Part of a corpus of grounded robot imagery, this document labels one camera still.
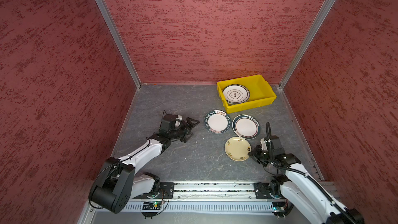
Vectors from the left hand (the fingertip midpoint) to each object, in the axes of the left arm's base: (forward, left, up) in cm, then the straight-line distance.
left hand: (197, 129), depth 83 cm
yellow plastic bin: (+38, -48, -11) cm, 62 cm away
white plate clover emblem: (+33, -27, -7) cm, 43 cm away
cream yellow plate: (-6, -23, -11) cm, 26 cm away
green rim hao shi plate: (+13, -13, -12) cm, 21 cm away
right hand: (-11, -27, -9) cm, 31 cm away
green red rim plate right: (+9, -31, -11) cm, 34 cm away
